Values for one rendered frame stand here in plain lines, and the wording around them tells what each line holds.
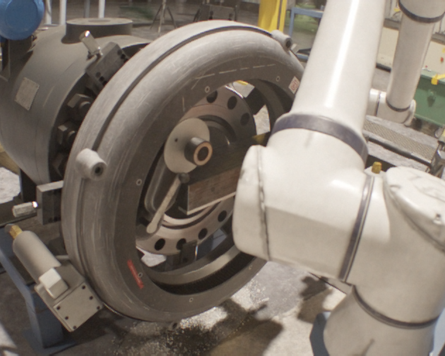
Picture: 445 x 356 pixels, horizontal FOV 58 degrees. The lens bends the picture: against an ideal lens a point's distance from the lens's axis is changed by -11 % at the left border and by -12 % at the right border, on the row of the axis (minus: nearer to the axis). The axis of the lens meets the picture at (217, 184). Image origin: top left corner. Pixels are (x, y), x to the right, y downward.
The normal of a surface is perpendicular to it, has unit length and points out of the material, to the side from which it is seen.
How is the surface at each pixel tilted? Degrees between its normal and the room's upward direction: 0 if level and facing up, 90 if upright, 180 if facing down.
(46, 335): 90
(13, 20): 90
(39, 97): 61
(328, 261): 103
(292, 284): 0
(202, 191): 90
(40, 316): 90
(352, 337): 68
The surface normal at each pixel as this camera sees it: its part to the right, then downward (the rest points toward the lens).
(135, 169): 0.70, 0.38
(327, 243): -0.34, 0.21
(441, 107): -0.67, 0.27
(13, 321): 0.10, -0.89
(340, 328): -0.88, -0.35
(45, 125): -0.64, -0.07
